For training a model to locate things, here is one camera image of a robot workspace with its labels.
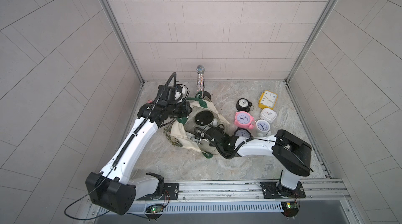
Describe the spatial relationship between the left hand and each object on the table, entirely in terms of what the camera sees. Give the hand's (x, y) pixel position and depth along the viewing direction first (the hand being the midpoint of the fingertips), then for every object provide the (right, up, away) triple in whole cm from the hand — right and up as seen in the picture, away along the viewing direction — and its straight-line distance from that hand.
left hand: (195, 107), depth 74 cm
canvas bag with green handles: (-7, -11, -3) cm, 14 cm away
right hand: (+9, -14, +15) cm, 22 cm away
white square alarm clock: (+43, -6, +21) cm, 48 cm away
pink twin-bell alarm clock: (+28, -9, +20) cm, 35 cm away
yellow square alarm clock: (+46, +3, +29) cm, 54 cm away
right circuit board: (+42, -44, -6) cm, 61 cm away
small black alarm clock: (+29, -1, +26) cm, 39 cm away
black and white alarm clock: (+26, -15, +14) cm, 33 cm away
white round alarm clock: (+38, -13, +15) cm, 43 cm away
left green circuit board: (-16, -41, -9) cm, 45 cm away
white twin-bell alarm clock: (+5, -8, +14) cm, 17 cm away
